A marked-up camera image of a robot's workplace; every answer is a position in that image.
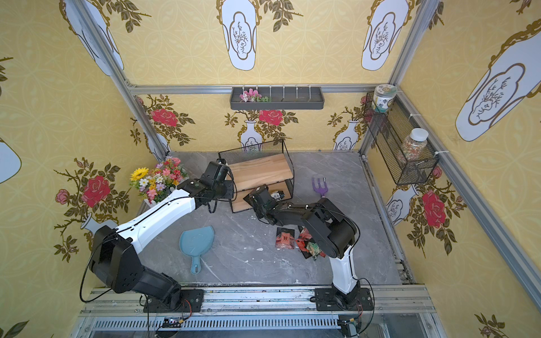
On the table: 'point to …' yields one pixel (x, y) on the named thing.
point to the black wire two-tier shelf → (252, 167)
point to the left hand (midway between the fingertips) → (222, 186)
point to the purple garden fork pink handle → (322, 191)
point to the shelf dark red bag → (285, 241)
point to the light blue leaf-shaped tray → (196, 242)
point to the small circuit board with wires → (172, 322)
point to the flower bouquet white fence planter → (158, 181)
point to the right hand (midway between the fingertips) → (255, 193)
